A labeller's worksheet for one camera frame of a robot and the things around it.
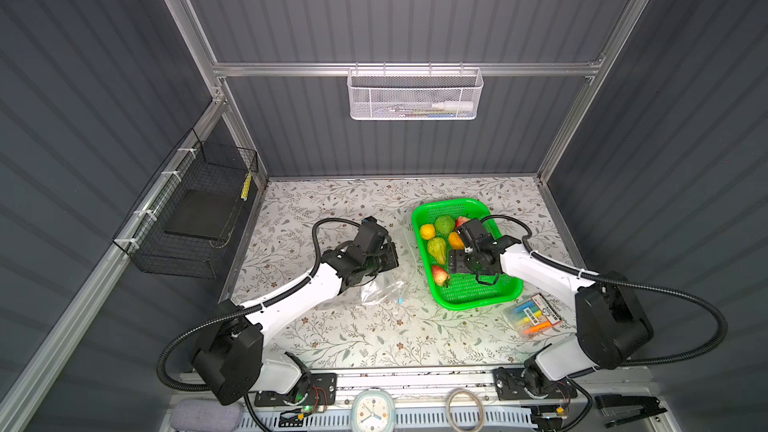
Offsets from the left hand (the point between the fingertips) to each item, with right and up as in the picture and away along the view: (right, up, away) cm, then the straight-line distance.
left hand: (400, 254), depth 83 cm
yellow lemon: (+10, +5, +17) cm, 20 cm away
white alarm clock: (-7, -34, -13) cm, 37 cm away
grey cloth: (-45, -35, -15) cm, 59 cm away
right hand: (+20, -5, +8) cm, 22 cm away
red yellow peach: (+12, -7, +5) cm, 15 cm away
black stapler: (+52, -34, -13) cm, 63 cm away
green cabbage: (+15, +7, +16) cm, 23 cm away
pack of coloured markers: (+38, -18, +1) cm, 42 cm away
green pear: (+12, 0, +11) cm, 17 cm away
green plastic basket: (+20, -12, +8) cm, 25 cm away
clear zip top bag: (-3, -10, +2) cm, 10 cm away
